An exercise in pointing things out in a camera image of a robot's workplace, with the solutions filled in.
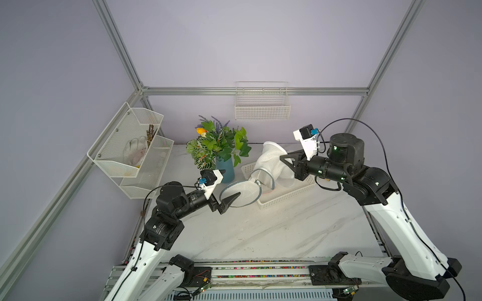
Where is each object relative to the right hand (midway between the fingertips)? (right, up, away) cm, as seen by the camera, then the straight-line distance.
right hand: (282, 161), depth 60 cm
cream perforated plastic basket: (+5, -16, +35) cm, 39 cm away
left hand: (-18, -8, +2) cm, 19 cm away
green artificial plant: (-25, +9, +16) cm, 31 cm away
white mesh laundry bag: (-11, -11, +7) cm, 16 cm away
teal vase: (-21, -8, +38) cm, 44 cm away
